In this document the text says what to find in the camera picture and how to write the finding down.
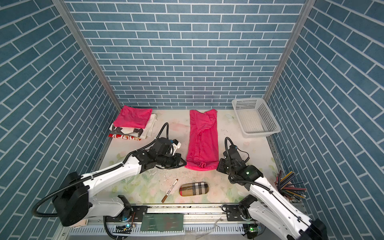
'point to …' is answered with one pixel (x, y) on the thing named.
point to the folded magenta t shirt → (133, 117)
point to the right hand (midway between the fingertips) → (217, 162)
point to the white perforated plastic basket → (255, 118)
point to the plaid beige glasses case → (193, 189)
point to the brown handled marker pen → (173, 186)
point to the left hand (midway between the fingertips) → (187, 164)
